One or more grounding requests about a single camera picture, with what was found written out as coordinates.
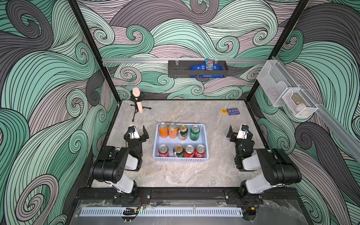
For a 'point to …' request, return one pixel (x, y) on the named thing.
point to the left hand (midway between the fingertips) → (136, 127)
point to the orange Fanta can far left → (163, 130)
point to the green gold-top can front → (178, 151)
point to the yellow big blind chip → (223, 111)
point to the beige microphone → (136, 93)
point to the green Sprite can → (194, 132)
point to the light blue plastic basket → (171, 142)
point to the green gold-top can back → (183, 132)
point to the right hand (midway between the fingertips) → (240, 128)
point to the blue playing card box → (233, 111)
